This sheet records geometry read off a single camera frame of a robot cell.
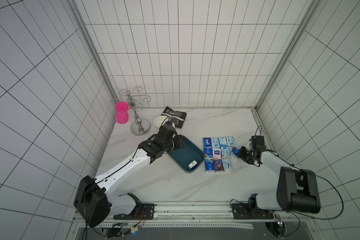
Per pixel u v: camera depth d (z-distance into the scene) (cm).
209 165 87
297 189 43
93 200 39
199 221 71
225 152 92
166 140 60
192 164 82
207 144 95
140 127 107
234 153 92
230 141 98
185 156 93
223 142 97
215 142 97
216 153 92
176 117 112
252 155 68
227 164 87
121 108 81
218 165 87
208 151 92
